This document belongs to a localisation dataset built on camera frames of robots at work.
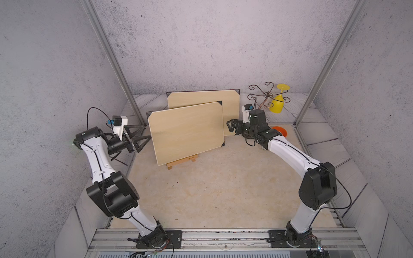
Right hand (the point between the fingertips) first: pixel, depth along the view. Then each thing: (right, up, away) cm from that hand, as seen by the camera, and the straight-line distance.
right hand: (233, 122), depth 85 cm
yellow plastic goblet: (+29, +11, +15) cm, 34 cm away
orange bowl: (+38, -5, +27) cm, 47 cm away
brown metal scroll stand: (+21, +13, +11) cm, 27 cm away
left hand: (-39, -6, -14) cm, 42 cm away
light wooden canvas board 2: (-29, -5, +8) cm, 31 cm away
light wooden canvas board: (0, +15, +15) cm, 21 cm away
